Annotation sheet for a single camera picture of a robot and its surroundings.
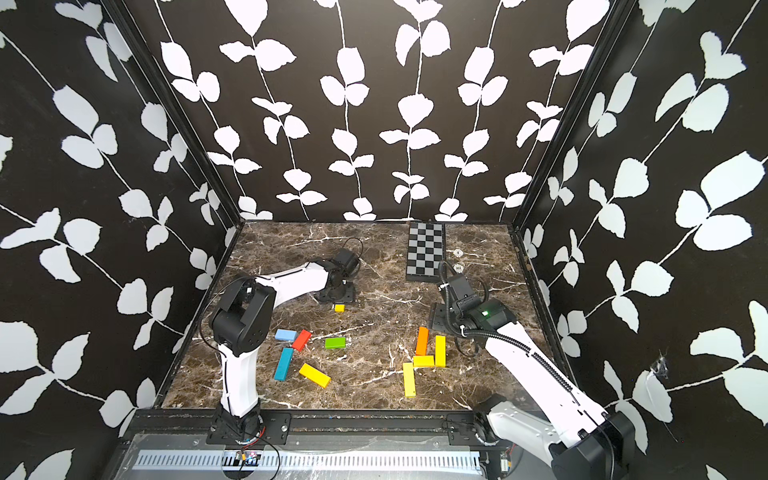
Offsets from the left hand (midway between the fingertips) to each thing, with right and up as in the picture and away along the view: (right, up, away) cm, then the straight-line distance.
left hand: (346, 294), depth 98 cm
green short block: (-2, -14, -9) cm, 16 cm away
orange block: (+24, -15, -10) cm, 30 cm away
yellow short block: (+24, -18, -13) cm, 33 cm away
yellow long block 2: (+20, -22, -16) cm, 34 cm away
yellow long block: (-2, -4, -3) cm, 5 cm away
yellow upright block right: (+30, -15, -11) cm, 35 cm away
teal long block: (-16, -18, -14) cm, 28 cm away
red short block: (-12, -12, -10) cm, 20 cm away
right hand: (+27, -3, -20) cm, 33 cm away
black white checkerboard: (+28, +15, +12) cm, 34 cm away
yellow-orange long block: (-6, -20, -16) cm, 27 cm away
